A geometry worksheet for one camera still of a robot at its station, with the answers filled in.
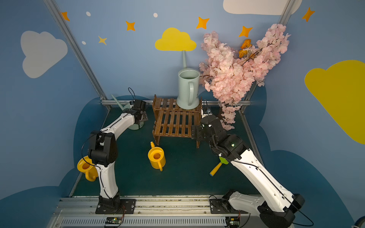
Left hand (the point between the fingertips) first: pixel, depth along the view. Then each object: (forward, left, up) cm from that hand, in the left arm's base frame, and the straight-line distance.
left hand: (137, 116), depth 99 cm
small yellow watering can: (-28, -17, -3) cm, 33 cm away
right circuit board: (-59, -59, -13) cm, 84 cm away
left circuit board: (-60, +2, -14) cm, 61 cm away
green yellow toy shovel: (-27, -59, -12) cm, 66 cm away
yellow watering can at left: (-35, +21, -2) cm, 41 cm away
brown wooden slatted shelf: (-4, -23, +1) cm, 23 cm away
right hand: (-22, -43, +20) cm, 52 cm away
